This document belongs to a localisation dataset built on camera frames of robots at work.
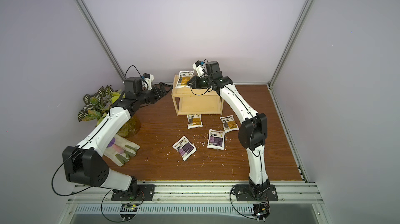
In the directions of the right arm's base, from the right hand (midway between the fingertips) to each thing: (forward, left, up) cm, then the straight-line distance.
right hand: (187, 79), depth 82 cm
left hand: (-6, +8, -1) cm, 10 cm away
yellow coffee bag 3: (-9, -24, -30) cm, 40 cm away
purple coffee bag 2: (-20, -16, -29) cm, 39 cm away
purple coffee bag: (-27, +1, -30) cm, 40 cm away
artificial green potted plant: (-12, +50, -10) cm, 52 cm away
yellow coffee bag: (+4, +2, -1) cm, 5 cm away
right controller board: (-54, -37, -32) cm, 72 cm away
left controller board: (-56, +25, -32) cm, 70 cm away
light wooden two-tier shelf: (+7, -1, -27) cm, 28 cm away
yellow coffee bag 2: (-8, -2, -28) cm, 29 cm away
